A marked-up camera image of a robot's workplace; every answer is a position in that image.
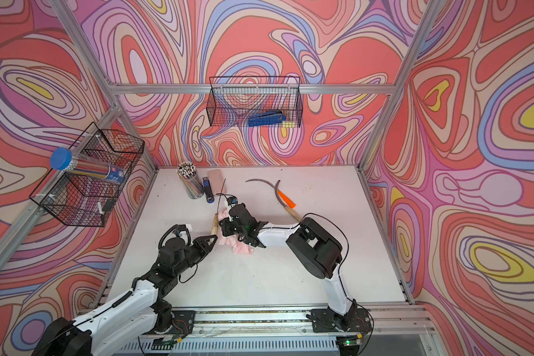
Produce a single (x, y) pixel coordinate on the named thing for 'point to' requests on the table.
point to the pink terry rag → (238, 247)
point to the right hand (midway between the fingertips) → (221, 228)
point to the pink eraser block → (217, 182)
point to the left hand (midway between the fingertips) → (220, 239)
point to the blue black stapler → (208, 190)
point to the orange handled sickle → (282, 196)
